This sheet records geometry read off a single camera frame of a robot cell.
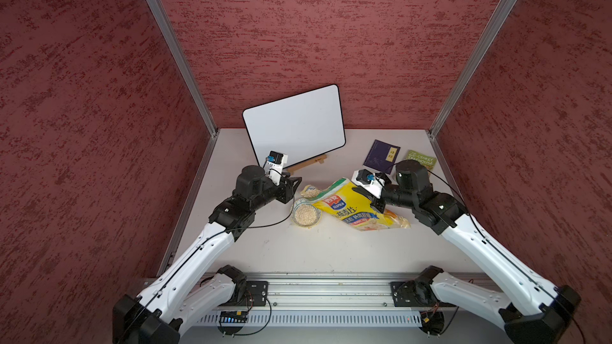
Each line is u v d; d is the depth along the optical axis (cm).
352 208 77
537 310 38
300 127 94
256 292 74
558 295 39
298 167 100
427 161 106
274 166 63
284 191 64
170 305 39
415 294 66
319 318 77
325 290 76
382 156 110
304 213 88
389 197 60
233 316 72
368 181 58
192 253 45
